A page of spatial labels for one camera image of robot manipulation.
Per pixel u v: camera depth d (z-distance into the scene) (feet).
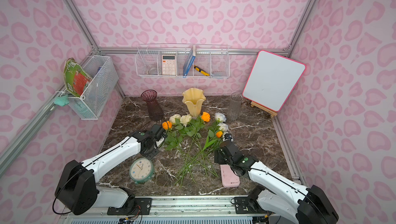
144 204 2.41
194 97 3.22
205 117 3.37
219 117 3.30
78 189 1.35
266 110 3.50
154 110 3.31
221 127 3.19
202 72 3.21
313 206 1.30
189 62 2.89
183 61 3.27
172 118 3.36
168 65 3.12
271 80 2.92
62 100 2.05
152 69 3.12
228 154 2.09
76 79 2.41
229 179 2.57
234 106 3.52
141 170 2.69
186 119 3.27
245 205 2.37
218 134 3.12
